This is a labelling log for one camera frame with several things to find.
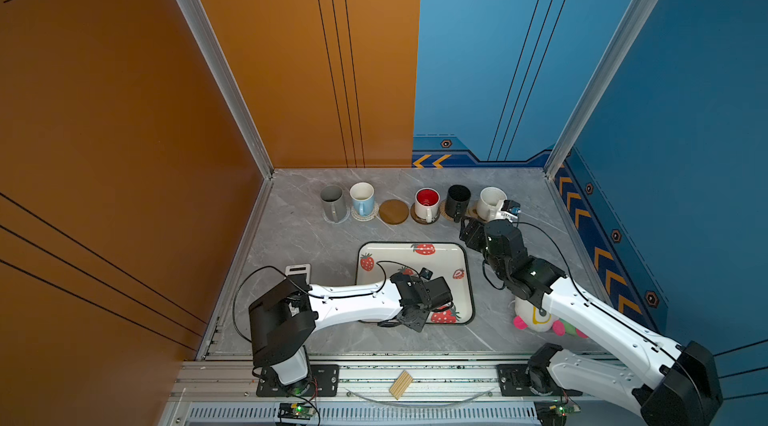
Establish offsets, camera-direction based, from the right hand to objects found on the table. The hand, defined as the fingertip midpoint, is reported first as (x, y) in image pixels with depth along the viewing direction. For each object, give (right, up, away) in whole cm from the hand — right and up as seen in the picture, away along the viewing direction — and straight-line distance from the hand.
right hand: (467, 223), depth 79 cm
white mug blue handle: (-30, +6, +19) cm, 36 cm away
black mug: (+2, +6, +20) cm, 21 cm away
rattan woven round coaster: (-2, +2, +27) cm, 27 cm away
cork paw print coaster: (+9, +2, +26) cm, 28 cm away
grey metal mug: (-39, +4, +17) cm, 43 cm away
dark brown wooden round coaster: (-10, -1, +23) cm, 25 cm away
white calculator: (-49, -15, +13) cm, 53 cm away
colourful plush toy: (+15, -24, -2) cm, 28 cm away
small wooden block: (-18, -39, -7) cm, 43 cm away
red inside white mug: (-8, +5, +25) cm, 27 cm away
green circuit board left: (-43, -44, -8) cm, 62 cm away
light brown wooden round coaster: (-20, +2, +27) cm, 34 cm away
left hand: (-14, -25, +2) cm, 29 cm away
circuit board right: (+18, -44, -9) cm, 48 cm away
